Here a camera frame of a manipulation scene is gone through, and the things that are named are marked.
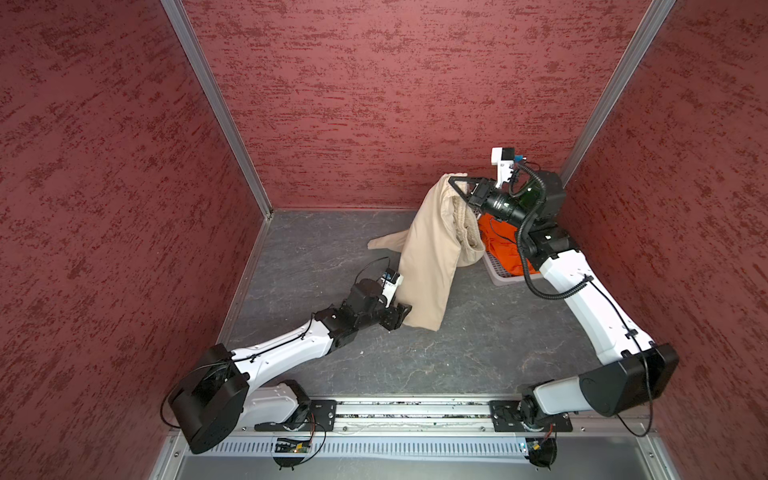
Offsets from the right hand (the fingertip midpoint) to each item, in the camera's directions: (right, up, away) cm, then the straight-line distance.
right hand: (445, 186), depth 65 cm
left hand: (-9, -31, +17) cm, 37 cm away
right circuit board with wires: (+25, -64, +6) cm, 69 cm away
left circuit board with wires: (-37, -65, +7) cm, 75 cm away
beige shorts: (+1, -11, +8) cm, 14 cm away
